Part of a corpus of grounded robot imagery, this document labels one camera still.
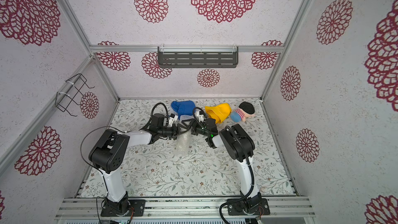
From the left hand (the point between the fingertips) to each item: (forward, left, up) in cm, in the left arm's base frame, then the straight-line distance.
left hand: (188, 132), depth 91 cm
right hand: (+5, +4, +2) cm, 7 cm away
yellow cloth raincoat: (+18, -20, -4) cm, 28 cm away
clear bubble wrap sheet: (-8, +2, +3) cm, 9 cm away
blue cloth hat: (+23, +3, -6) cm, 24 cm away
